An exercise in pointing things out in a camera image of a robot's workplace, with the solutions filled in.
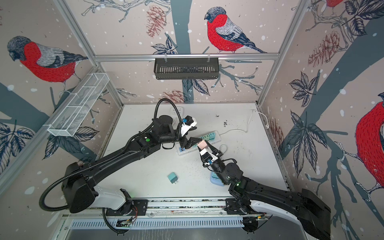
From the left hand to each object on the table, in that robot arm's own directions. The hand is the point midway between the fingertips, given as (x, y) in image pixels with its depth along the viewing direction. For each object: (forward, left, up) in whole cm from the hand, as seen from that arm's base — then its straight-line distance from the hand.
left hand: (198, 134), depth 69 cm
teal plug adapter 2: (+11, -5, -21) cm, 25 cm away
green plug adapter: (+11, -7, -22) cm, 25 cm away
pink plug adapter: (-4, -2, -3) cm, 6 cm away
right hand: (-3, -2, -5) cm, 6 cm away
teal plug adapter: (+13, -9, -21) cm, 26 cm away
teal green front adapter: (-11, +14, -27) cm, 32 cm away
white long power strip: (+13, -13, -26) cm, 32 cm away
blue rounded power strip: (-13, -9, -26) cm, 31 cm away
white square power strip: (+40, +13, -26) cm, 49 cm away
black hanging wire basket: (+57, +7, -1) cm, 57 cm away
